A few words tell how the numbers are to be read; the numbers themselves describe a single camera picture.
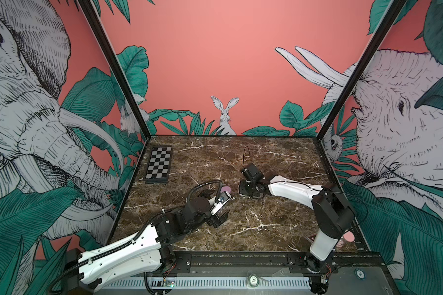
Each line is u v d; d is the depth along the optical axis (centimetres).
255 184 69
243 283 70
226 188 94
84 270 41
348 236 73
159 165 102
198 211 51
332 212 47
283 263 74
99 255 43
